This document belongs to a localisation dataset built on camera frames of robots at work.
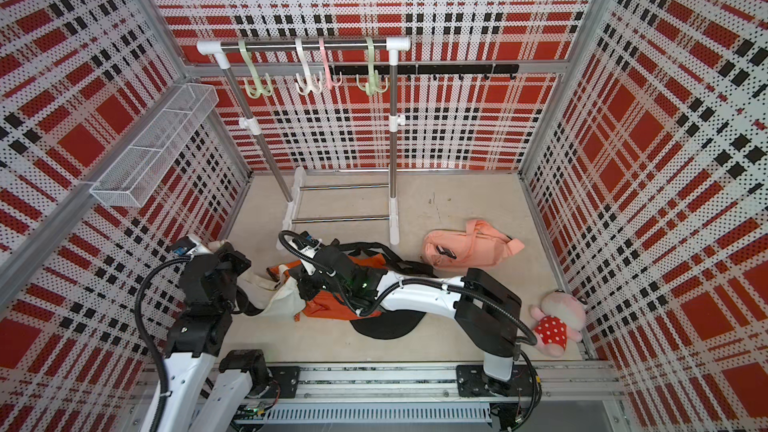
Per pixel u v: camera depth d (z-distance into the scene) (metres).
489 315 0.44
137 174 0.70
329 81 0.70
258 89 0.72
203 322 0.52
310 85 0.72
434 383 0.75
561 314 0.78
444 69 0.89
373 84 0.72
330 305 0.81
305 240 0.62
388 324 0.82
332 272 0.55
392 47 0.65
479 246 0.96
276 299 0.75
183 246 0.59
